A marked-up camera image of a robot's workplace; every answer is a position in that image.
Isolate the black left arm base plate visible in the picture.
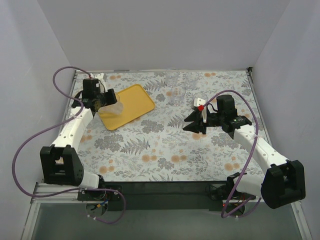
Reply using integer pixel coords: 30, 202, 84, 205
77, 184, 124, 217

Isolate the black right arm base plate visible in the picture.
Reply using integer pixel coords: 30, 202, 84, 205
205, 183, 257, 212

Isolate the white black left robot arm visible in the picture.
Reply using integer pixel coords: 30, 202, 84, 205
40, 78, 117, 189

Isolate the clear glass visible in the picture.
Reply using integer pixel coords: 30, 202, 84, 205
170, 86, 186, 106
164, 68, 180, 87
184, 72, 200, 91
98, 93, 124, 115
191, 92, 208, 107

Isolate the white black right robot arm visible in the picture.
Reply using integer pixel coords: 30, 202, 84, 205
183, 94, 306, 209

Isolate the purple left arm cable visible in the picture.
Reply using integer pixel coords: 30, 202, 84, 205
11, 66, 127, 225

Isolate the floral patterned table mat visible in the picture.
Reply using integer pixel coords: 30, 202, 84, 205
77, 70, 264, 182

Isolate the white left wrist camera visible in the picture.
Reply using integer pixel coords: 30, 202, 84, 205
93, 72, 107, 93

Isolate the yellow plastic tray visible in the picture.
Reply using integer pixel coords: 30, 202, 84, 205
98, 84, 156, 131

